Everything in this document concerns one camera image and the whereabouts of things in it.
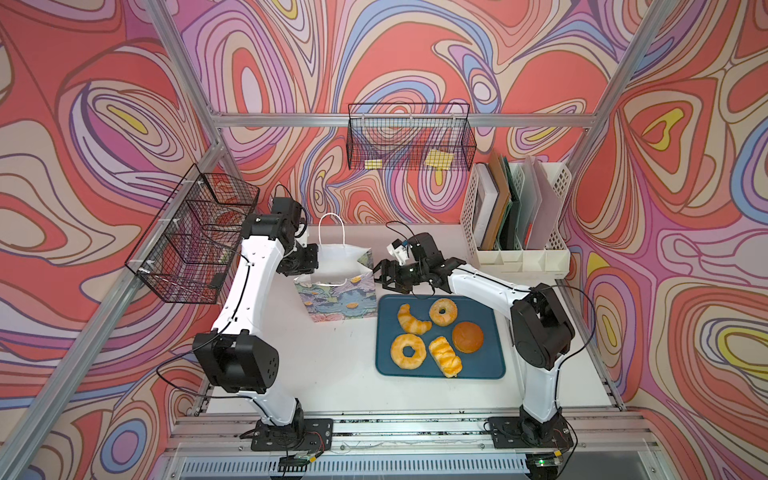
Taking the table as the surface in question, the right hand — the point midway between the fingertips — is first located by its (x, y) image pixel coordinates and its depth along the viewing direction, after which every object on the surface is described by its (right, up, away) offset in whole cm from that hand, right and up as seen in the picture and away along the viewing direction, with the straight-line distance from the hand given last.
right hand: (376, 289), depth 85 cm
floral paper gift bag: (-8, +2, -10) cm, 13 cm away
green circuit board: (-20, -41, -14) cm, 47 cm away
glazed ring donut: (+21, -8, +6) cm, 23 cm away
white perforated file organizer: (+63, +8, +20) cm, 67 cm away
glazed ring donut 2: (+10, -15, +1) cm, 18 cm away
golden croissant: (+10, -11, +3) cm, 15 cm away
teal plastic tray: (+32, -21, -2) cm, 38 cm away
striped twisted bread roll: (+19, -18, -3) cm, 27 cm away
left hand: (-16, +6, -6) cm, 19 cm away
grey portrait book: (+35, +29, +8) cm, 46 cm away
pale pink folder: (+48, +25, +1) cm, 54 cm away
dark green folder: (+43, +16, +12) cm, 47 cm away
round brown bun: (+27, -14, 0) cm, 30 cm away
